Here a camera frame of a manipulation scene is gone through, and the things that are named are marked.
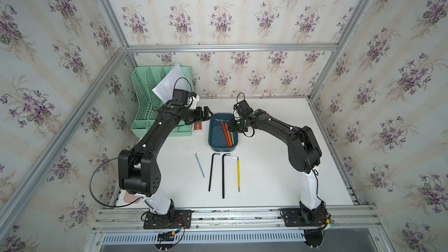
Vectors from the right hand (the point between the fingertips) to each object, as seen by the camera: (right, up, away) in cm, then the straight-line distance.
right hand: (230, 128), depth 95 cm
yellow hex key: (+4, -22, -7) cm, 23 cm away
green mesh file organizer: (-48, +28, +1) cm, 55 cm away
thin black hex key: (-10, -20, -7) cm, 24 cm away
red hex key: (-3, -2, +7) cm, 8 cm away
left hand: (-12, +7, -10) cm, 17 cm away
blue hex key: (-17, -18, -5) cm, 25 cm away
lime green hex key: (+2, -7, +3) cm, 7 cm away
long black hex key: (-4, -14, -2) cm, 15 cm away
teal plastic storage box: (-7, -8, +3) cm, 11 cm away
